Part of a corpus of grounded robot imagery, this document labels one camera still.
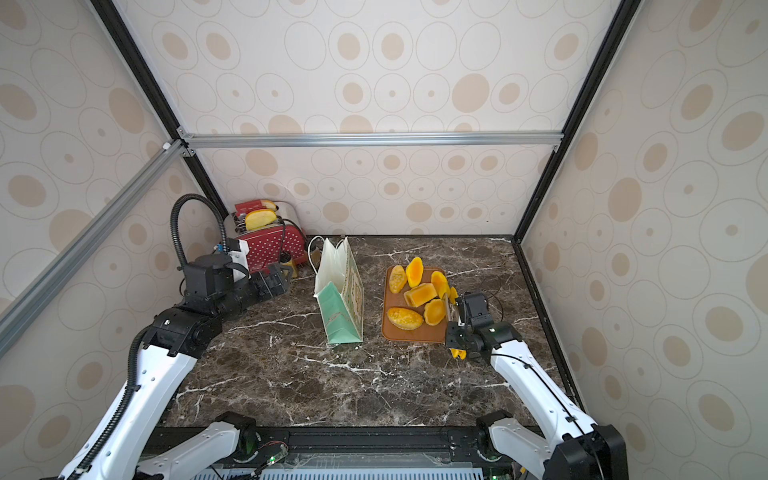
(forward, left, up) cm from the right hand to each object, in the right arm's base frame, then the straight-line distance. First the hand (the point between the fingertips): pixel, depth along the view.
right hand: (453, 335), depth 83 cm
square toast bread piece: (+16, +9, -3) cm, 18 cm away
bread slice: (+27, +11, -6) cm, 29 cm away
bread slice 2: (+21, +2, -4) cm, 22 cm away
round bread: (+11, +4, -6) cm, 13 cm away
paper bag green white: (+2, +30, +17) cm, 34 cm away
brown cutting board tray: (+4, +8, -8) cm, 12 cm away
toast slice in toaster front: (+33, +62, +13) cm, 72 cm away
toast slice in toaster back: (+40, +61, +13) cm, 74 cm away
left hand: (+2, +41, +24) cm, 48 cm away
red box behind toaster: (+37, +67, +15) cm, 78 cm away
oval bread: (+8, +14, -5) cm, 16 cm away
